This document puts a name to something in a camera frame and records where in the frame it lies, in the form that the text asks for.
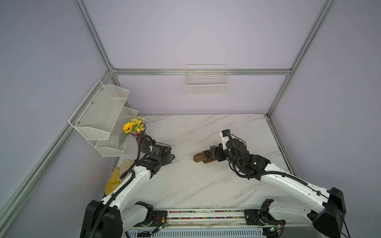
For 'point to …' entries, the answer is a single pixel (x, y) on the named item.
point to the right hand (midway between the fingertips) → (217, 148)
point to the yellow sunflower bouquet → (136, 126)
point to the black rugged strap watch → (208, 154)
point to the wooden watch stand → (200, 157)
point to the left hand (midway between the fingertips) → (159, 159)
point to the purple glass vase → (145, 143)
